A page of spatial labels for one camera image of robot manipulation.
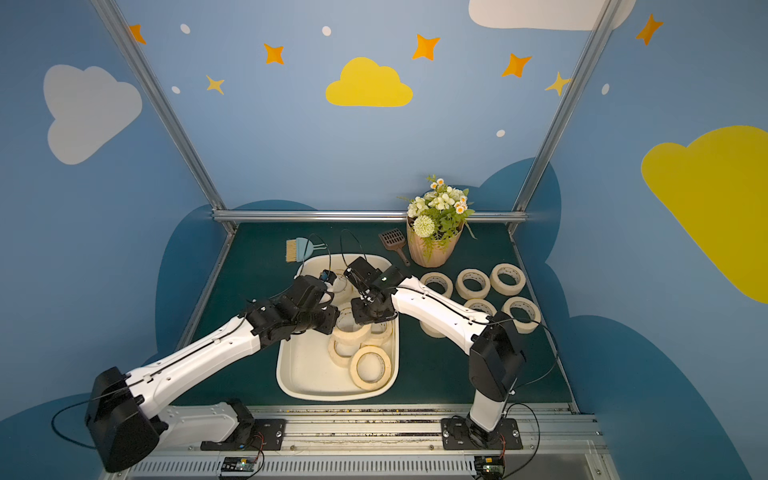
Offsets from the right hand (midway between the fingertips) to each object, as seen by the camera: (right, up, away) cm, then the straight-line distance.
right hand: (366, 313), depth 82 cm
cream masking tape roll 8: (-3, -15, -4) cm, 16 cm away
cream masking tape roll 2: (+36, +6, +22) cm, 42 cm away
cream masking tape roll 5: (-2, -5, -7) cm, 9 cm away
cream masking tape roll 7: (-7, -14, +2) cm, 16 cm away
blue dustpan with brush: (-28, +19, +33) cm, 47 cm away
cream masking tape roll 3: (+52, -1, +14) cm, 54 cm away
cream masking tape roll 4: (-6, +9, -8) cm, 13 cm away
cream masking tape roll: (+46, +5, +19) cm, 50 cm away
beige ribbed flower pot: (+20, +17, +12) cm, 29 cm away
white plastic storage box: (-18, -17, +2) cm, 25 cm away
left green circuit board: (-31, -35, -10) cm, 48 cm away
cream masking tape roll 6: (+3, -8, +4) cm, 10 cm away
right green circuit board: (+31, -36, -9) cm, 49 cm away
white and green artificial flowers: (+21, +28, +5) cm, 35 cm away
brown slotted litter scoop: (+9, +23, +33) cm, 41 cm away
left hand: (-8, +2, -2) cm, 8 cm away
